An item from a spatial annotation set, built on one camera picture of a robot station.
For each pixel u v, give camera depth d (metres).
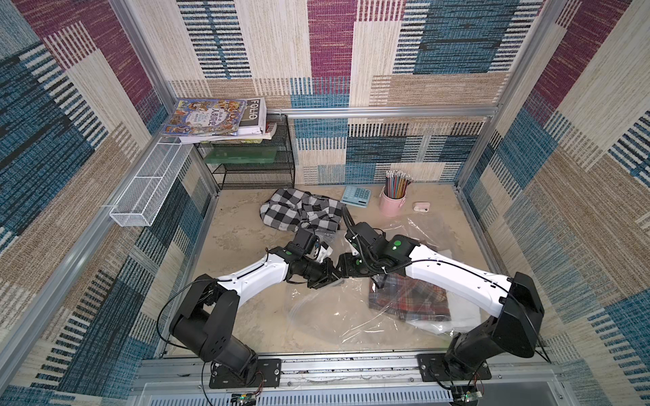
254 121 0.81
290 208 1.09
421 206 1.11
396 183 1.03
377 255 0.59
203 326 0.44
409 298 0.85
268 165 1.15
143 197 0.72
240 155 0.97
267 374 0.73
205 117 0.81
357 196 1.15
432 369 0.73
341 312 0.82
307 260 0.73
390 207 1.04
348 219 0.61
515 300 0.45
